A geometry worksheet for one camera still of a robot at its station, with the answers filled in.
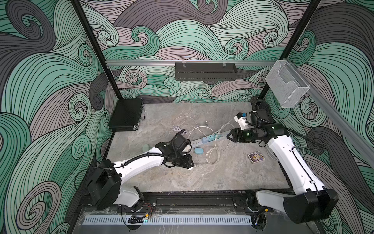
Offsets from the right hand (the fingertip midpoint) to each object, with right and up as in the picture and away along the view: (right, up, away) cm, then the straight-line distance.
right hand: (230, 136), depth 76 cm
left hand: (-20, -15, +2) cm, 25 cm away
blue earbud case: (-15, -12, +17) cm, 25 cm away
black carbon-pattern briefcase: (-68, +12, +32) cm, 76 cm away
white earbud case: (-21, -17, -1) cm, 27 cm away
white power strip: (-15, -6, +19) cm, 25 cm away
